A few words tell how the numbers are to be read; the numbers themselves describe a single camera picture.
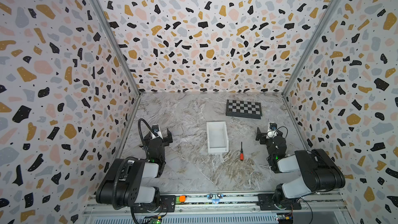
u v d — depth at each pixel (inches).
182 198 28.8
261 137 32.5
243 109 43.2
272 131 30.7
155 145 27.2
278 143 27.6
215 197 29.4
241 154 35.4
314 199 30.4
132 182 18.6
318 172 18.0
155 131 29.0
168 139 33.4
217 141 37.5
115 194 15.3
